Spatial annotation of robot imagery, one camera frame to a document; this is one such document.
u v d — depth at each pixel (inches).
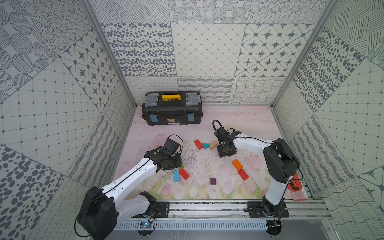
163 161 22.8
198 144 38.0
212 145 37.7
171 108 37.9
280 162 19.2
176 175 33.0
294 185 31.5
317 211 29.6
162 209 29.1
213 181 32.2
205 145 37.6
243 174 33.2
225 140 27.5
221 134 30.2
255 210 28.9
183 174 33.7
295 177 33.0
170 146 25.1
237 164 35.4
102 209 15.2
